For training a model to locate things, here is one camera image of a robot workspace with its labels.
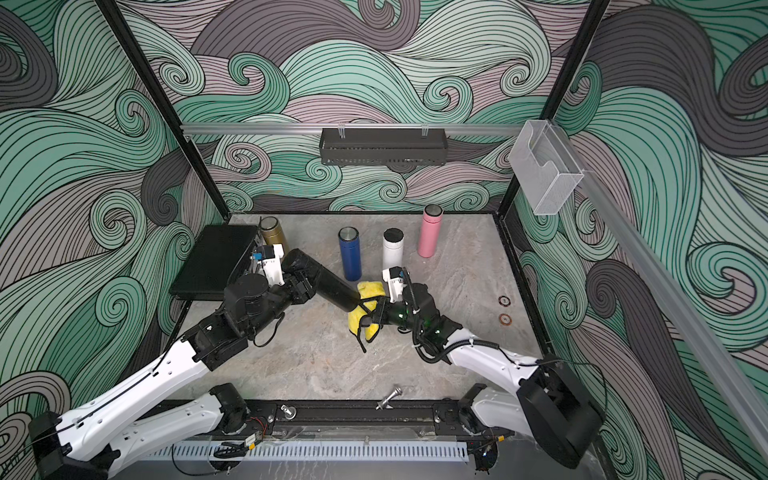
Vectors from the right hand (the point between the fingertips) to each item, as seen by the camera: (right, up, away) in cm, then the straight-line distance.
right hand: (356, 307), depth 76 cm
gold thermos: (-26, +20, +12) cm, 35 cm away
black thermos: (-7, +6, -2) cm, 10 cm away
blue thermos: (-2, +15, +13) cm, 20 cm away
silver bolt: (+11, -22, 0) cm, 25 cm away
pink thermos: (+23, +21, +19) cm, 36 cm away
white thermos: (+10, +15, +10) cm, 21 cm away
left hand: (-9, +12, -7) cm, 17 cm away
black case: (-51, +10, +22) cm, 56 cm away
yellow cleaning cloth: (+3, +5, 0) cm, 5 cm away
